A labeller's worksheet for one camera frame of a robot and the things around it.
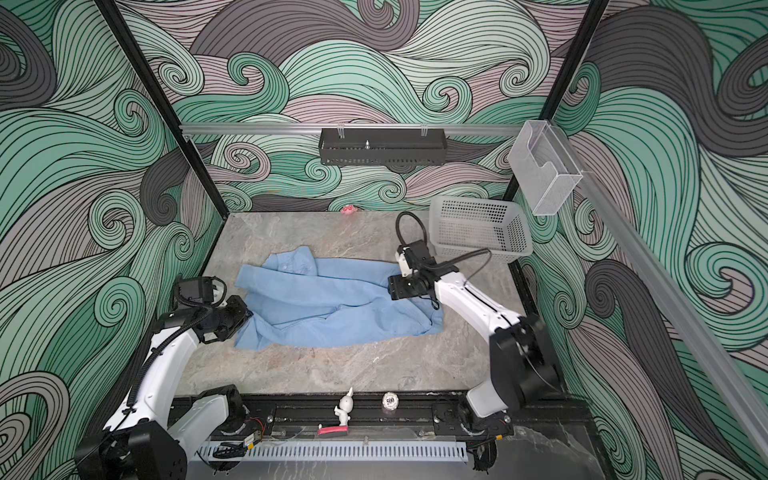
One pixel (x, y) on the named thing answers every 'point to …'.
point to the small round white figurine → (390, 400)
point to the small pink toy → (349, 209)
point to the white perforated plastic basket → (462, 225)
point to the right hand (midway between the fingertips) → (399, 286)
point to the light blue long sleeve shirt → (294, 298)
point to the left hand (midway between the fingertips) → (253, 308)
